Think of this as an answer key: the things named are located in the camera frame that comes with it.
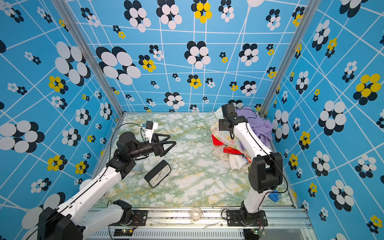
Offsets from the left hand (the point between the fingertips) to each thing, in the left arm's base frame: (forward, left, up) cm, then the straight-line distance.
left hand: (173, 140), depth 68 cm
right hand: (+20, -31, -12) cm, 39 cm away
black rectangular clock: (-7, +10, -23) cm, 26 cm away
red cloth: (+10, -30, -25) cm, 40 cm away
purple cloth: (+20, -53, -15) cm, 58 cm away
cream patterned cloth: (+18, -29, -22) cm, 41 cm away
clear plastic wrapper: (-25, -11, -31) cm, 41 cm away
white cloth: (+2, -36, -25) cm, 44 cm away
